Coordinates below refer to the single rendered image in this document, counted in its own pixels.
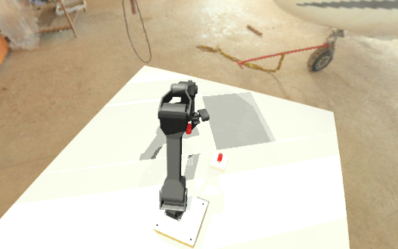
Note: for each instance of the red cylinder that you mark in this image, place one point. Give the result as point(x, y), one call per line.
point(189, 128)

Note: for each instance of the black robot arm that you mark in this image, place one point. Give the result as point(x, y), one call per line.
point(173, 121)

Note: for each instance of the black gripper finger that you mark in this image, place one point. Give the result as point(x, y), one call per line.
point(194, 124)

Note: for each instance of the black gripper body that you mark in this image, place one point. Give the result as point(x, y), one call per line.
point(201, 113)

